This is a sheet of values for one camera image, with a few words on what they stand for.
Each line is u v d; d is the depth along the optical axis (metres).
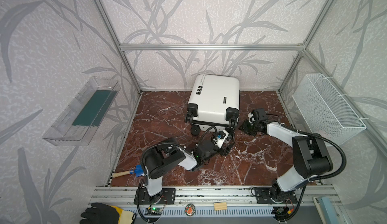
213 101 0.87
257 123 0.74
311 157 0.46
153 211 0.71
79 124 0.63
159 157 0.49
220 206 0.71
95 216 0.67
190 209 0.70
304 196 0.72
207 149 0.66
